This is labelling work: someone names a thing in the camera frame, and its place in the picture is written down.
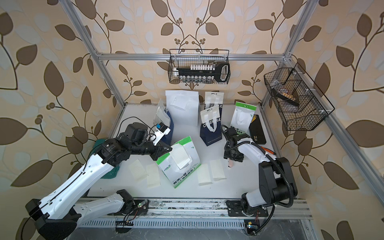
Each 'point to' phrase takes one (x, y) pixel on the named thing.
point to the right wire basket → (301, 104)
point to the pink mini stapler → (230, 163)
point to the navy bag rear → (213, 99)
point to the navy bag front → (211, 125)
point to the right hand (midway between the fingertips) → (231, 157)
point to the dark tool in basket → (289, 100)
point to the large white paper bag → (183, 106)
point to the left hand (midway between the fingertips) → (169, 146)
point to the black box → (256, 131)
